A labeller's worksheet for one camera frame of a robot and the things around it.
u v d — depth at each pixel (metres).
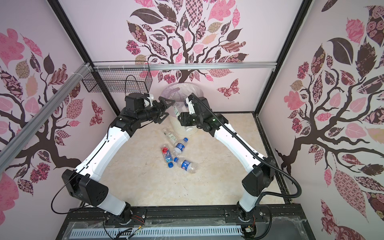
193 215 0.75
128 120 0.56
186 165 0.86
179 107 0.77
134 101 0.54
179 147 0.95
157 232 0.70
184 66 0.93
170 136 1.00
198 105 0.57
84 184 0.40
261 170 0.42
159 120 0.73
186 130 0.72
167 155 0.91
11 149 0.50
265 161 0.42
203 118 0.56
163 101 0.65
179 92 1.02
